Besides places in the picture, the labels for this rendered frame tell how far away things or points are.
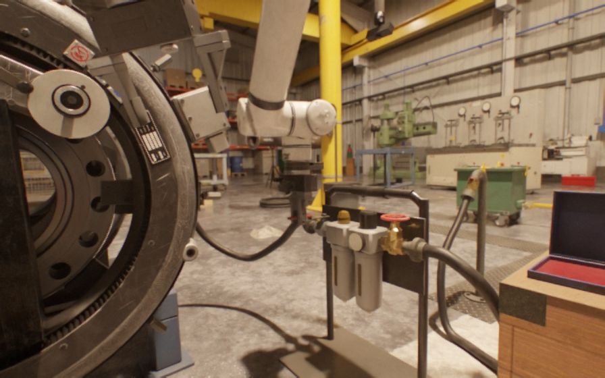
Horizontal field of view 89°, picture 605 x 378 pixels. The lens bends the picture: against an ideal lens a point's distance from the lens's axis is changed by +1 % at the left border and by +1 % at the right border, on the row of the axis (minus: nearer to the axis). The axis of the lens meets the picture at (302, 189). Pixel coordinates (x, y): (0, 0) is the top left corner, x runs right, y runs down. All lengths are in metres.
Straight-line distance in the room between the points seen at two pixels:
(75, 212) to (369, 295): 0.73
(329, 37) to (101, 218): 3.83
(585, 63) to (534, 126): 4.80
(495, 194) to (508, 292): 2.84
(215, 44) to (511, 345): 0.59
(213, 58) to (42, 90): 0.30
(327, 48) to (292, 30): 3.63
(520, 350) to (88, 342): 0.71
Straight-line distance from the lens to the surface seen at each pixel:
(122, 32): 0.50
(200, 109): 0.75
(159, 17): 0.48
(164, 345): 1.17
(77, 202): 0.79
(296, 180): 0.90
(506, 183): 3.34
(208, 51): 0.46
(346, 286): 0.97
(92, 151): 0.79
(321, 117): 0.78
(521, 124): 6.65
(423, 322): 0.94
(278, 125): 0.75
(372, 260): 0.88
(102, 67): 0.54
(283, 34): 0.65
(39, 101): 0.66
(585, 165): 9.41
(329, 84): 4.16
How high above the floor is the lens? 0.65
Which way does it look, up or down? 5 degrees down
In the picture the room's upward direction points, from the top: 1 degrees counter-clockwise
